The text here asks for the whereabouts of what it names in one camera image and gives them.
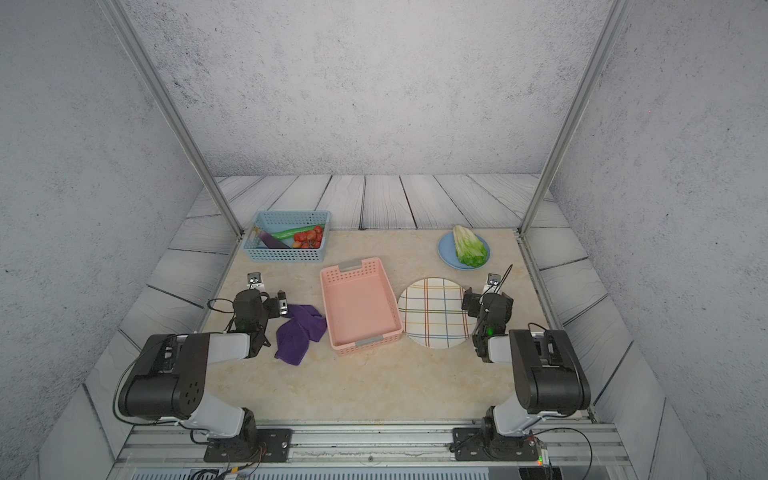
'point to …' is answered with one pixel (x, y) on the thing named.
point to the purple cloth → (293, 335)
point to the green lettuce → (469, 248)
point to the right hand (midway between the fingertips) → (489, 289)
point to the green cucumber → (291, 232)
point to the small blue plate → (447, 251)
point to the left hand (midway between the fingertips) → (269, 292)
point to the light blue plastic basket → (255, 250)
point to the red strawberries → (308, 239)
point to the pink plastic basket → (360, 305)
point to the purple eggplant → (271, 242)
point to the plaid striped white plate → (431, 313)
